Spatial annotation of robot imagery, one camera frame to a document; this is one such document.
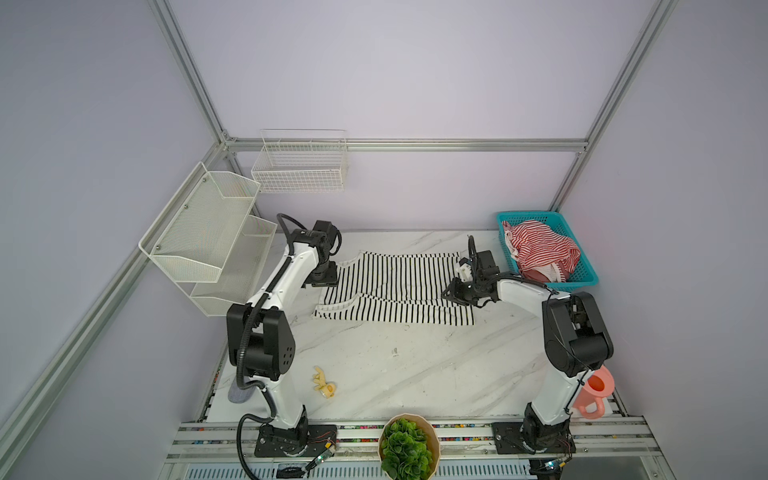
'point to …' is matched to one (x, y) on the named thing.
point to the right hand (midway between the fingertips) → (442, 294)
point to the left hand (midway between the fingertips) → (318, 285)
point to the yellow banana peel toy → (327, 389)
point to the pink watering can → (598, 385)
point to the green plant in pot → (408, 448)
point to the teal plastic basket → (584, 274)
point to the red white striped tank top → (542, 253)
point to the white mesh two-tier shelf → (208, 240)
